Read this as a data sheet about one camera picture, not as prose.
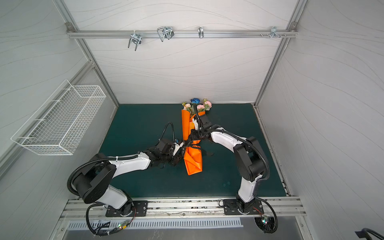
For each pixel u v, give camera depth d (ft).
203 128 2.39
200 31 2.40
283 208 2.45
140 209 2.40
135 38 2.57
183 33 2.55
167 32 2.51
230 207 2.41
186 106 3.75
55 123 2.20
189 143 2.99
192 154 2.93
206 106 3.76
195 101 3.67
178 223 2.31
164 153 2.33
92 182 1.44
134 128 3.51
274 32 2.50
